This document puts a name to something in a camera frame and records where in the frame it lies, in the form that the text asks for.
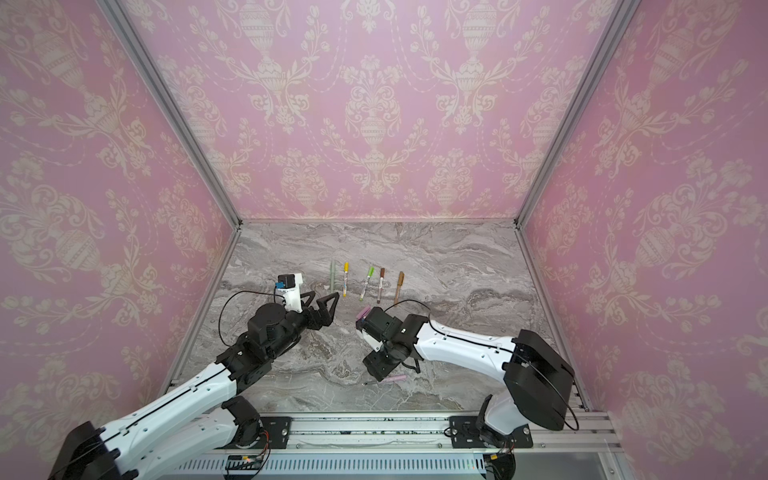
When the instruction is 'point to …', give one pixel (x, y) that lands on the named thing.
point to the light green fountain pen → (332, 275)
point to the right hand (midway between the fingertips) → (379, 362)
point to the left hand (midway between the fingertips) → (329, 297)
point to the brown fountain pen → (399, 285)
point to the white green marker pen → (370, 274)
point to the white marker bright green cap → (382, 277)
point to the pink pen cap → (363, 312)
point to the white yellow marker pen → (345, 270)
